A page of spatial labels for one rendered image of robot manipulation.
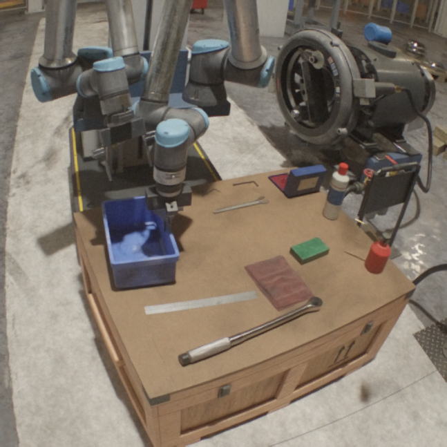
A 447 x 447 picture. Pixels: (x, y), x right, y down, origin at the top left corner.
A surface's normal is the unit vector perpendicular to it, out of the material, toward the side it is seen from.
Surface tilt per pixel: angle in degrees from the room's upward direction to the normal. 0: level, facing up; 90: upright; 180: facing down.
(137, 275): 90
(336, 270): 0
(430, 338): 0
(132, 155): 90
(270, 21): 90
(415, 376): 0
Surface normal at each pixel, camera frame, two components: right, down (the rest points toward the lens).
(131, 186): 0.11, -0.77
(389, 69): 0.40, -0.18
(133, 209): 0.31, 0.62
